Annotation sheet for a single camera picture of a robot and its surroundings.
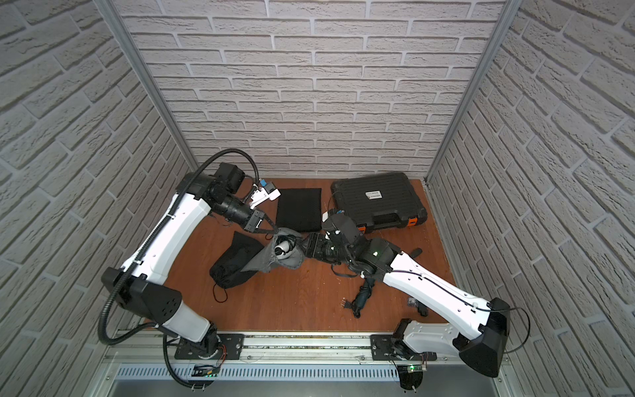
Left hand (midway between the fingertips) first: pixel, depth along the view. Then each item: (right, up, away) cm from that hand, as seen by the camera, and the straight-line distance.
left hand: (279, 228), depth 68 cm
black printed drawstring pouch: (-20, -16, +13) cm, 29 cm away
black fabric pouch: (+2, +4, +39) cm, 39 cm away
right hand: (+8, -6, +1) cm, 10 cm away
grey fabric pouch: (-3, -9, -1) cm, 10 cm away
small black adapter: (+46, -28, +12) cm, 55 cm away
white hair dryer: (+1, -5, +5) cm, 8 cm away
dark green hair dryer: (+25, -27, +13) cm, 39 cm away
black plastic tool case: (+37, +8, +35) cm, 51 cm away
